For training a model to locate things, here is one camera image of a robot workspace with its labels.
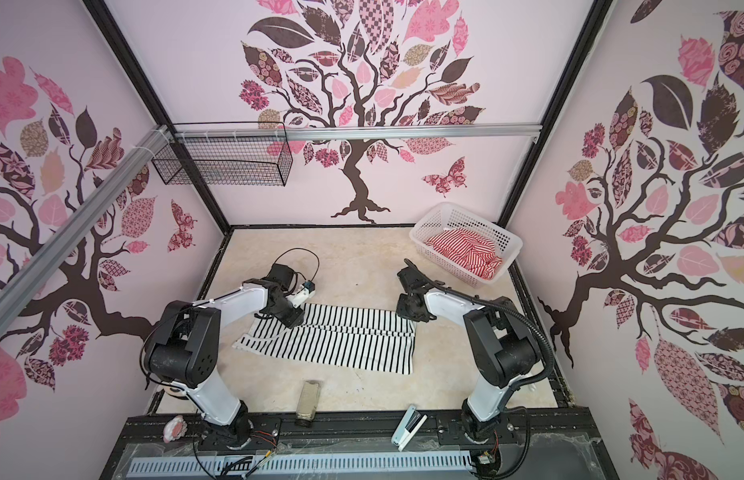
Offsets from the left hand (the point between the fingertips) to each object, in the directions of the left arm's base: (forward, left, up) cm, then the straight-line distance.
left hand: (293, 319), depth 94 cm
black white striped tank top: (-7, -26, +1) cm, 27 cm away
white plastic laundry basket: (+39, -48, +8) cm, 62 cm away
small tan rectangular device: (-25, -9, +1) cm, 26 cm away
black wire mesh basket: (+64, +35, +17) cm, 75 cm away
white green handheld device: (-31, -35, +3) cm, 47 cm away
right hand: (+3, -36, +2) cm, 37 cm away
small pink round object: (-31, +22, +4) cm, 38 cm away
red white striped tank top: (+24, -62, +5) cm, 67 cm away
